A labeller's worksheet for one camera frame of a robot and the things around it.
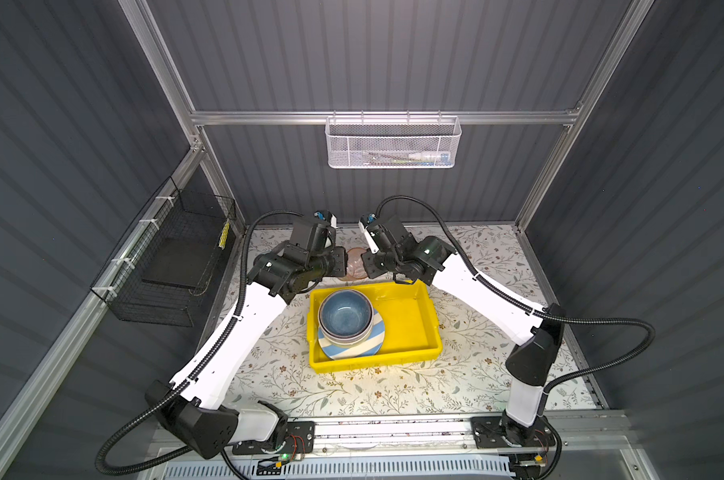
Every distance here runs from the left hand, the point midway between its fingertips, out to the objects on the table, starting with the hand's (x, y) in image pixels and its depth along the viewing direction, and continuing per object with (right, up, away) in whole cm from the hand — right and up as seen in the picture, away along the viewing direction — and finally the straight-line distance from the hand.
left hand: (343, 255), depth 72 cm
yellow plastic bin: (+20, -22, +22) cm, 37 cm away
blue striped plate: (+6, -26, +11) cm, 29 cm away
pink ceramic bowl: (0, -23, +6) cm, 24 cm away
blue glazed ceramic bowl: (-1, -17, +14) cm, 22 cm away
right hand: (+6, -1, +5) cm, 8 cm away
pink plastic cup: (+3, -2, +1) cm, 4 cm away
